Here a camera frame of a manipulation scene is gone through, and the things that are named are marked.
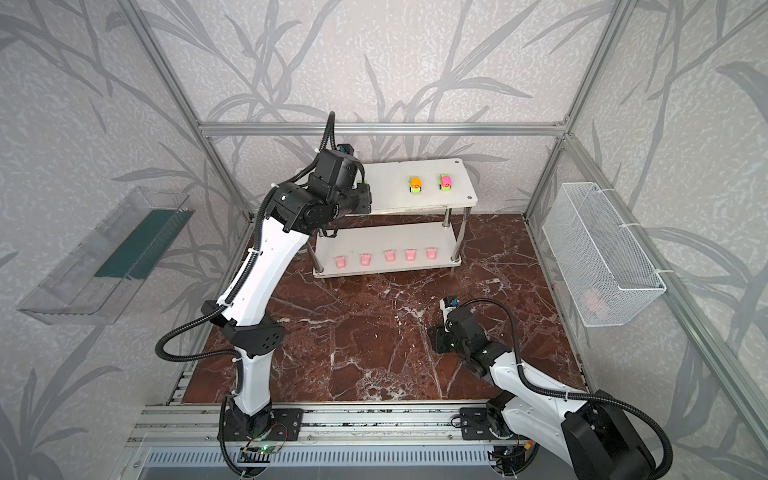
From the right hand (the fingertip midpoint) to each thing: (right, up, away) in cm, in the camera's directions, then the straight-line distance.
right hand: (434, 321), depth 87 cm
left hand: (-17, +37, -17) cm, 44 cm away
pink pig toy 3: (-13, +19, +11) cm, 26 cm away
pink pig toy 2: (-22, +18, +11) cm, 30 cm away
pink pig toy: (-30, +17, +9) cm, 35 cm away
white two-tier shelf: (-9, +39, -6) cm, 40 cm away
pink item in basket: (+38, +9, -14) cm, 42 cm away
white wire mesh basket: (+33, +16, -27) cm, 46 cm away
